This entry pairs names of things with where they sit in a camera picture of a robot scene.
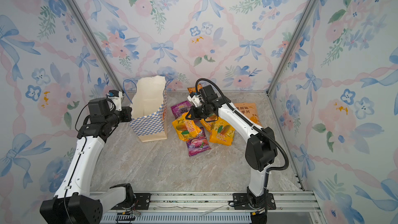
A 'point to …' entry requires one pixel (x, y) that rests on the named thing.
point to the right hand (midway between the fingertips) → (187, 117)
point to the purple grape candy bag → (179, 109)
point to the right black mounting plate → (240, 201)
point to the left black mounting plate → (141, 201)
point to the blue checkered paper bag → (147, 107)
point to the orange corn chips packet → (192, 89)
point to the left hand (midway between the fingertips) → (131, 107)
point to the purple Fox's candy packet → (199, 144)
